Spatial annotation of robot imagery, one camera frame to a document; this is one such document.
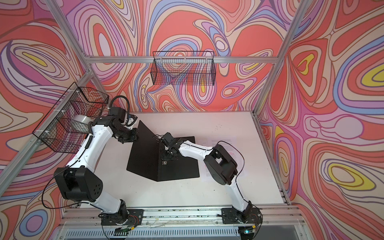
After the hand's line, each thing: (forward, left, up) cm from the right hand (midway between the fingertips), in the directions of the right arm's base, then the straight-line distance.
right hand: (164, 161), depth 90 cm
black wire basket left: (+8, +47, +26) cm, 54 cm away
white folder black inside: (+4, +13, -3) cm, 14 cm away
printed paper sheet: (-9, -26, -5) cm, 28 cm away
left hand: (+7, +12, +16) cm, 21 cm away
